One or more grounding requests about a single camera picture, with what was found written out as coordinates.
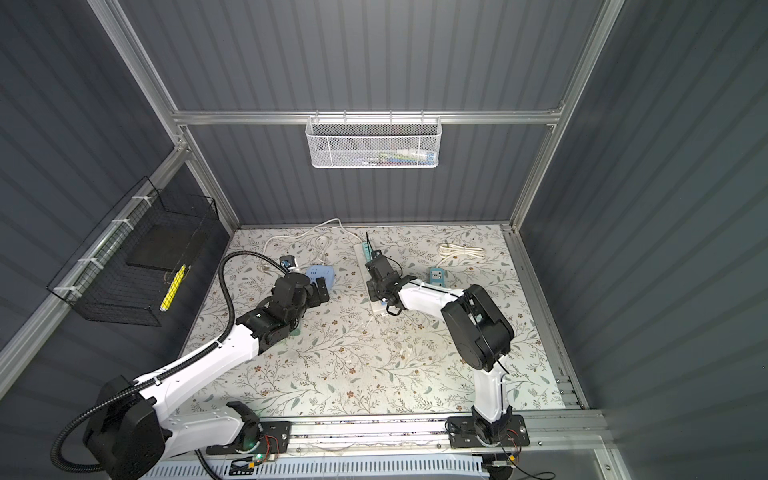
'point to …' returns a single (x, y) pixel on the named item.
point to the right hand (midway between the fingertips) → (380, 285)
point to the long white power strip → (363, 252)
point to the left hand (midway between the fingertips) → (310, 282)
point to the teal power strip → (436, 277)
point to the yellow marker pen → (173, 288)
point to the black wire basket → (125, 270)
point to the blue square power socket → (316, 271)
